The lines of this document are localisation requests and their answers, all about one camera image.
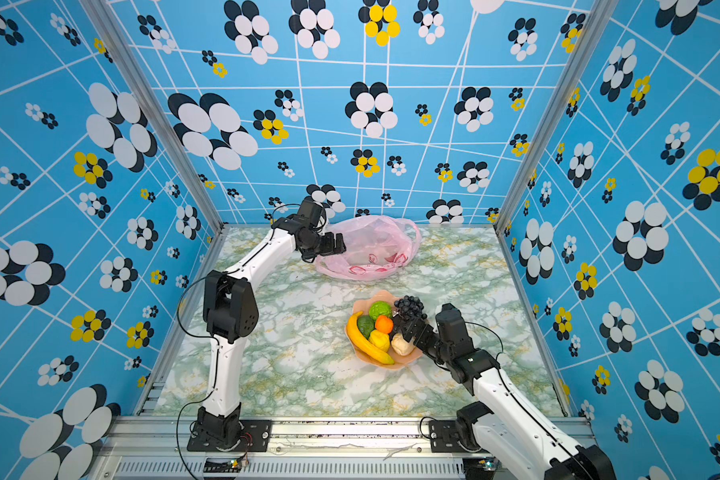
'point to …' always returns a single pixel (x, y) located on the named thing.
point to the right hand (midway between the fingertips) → (412, 333)
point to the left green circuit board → (223, 465)
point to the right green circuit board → (489, 464)
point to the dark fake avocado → (366, 324)
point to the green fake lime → (380, 308)
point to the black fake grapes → (410, 306)
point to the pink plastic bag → (376, 246)
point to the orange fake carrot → (384, 324)
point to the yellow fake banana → (364, 344)
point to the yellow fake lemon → (379, 339)
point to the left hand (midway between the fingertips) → (336, 248)
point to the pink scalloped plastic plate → (402, 361)
